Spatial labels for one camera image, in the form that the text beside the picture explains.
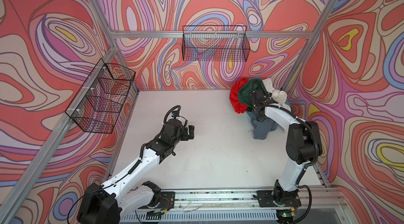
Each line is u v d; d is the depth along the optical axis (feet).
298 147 1.62
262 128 2.90
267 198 2.41
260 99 2.50
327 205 2.37
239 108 3.24
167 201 2.37
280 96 3.28
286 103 3.21
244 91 2.95
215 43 3.15
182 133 2.13
